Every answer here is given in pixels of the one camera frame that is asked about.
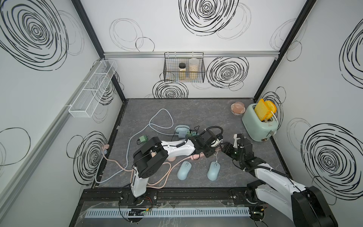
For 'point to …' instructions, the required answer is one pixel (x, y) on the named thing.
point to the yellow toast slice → (265, 109)
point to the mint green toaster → (257, 129)
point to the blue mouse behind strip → (181, 127)
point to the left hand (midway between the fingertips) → (212, 148)
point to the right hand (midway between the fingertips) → (222, 147)
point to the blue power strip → (182, 134)
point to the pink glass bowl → (237, 108)
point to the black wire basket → (171, 70)
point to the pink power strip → (201, 155)
